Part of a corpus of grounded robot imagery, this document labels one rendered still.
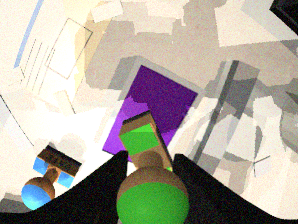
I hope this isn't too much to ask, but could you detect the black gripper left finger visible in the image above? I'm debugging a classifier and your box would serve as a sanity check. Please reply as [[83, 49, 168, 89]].
[[0, 149, 129, 224]]

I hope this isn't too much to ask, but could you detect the blue and brown rubber stamp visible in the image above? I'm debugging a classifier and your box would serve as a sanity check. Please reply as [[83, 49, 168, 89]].
[[21, 145, 81, 209]]

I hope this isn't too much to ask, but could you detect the white rectangular card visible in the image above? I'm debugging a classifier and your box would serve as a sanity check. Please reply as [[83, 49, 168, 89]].
[[1, 0, 124, 119]]

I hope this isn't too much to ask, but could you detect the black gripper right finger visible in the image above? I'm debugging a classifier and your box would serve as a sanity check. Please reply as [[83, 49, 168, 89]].
[[172, 153, 298, 224]]

